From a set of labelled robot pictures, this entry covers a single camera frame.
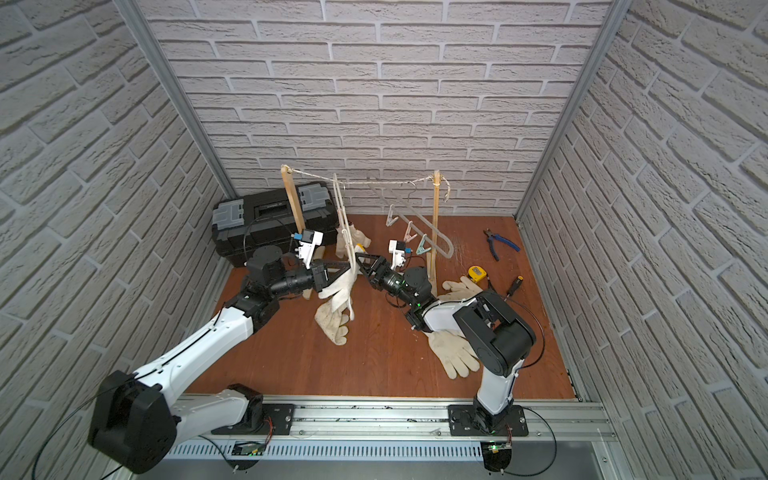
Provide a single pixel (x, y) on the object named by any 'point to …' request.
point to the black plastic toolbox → (263, 219)
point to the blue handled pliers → (492, 236)
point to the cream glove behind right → (459, 290)
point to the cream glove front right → (454, 352)
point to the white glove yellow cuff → (343, 287)
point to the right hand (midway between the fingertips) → (357, 260)
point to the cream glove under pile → (332, 322)
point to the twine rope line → (378, 182)
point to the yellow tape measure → (476, 273)
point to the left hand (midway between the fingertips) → (352, 264)
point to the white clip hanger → (346, 229)
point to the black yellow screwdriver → (514, 286)
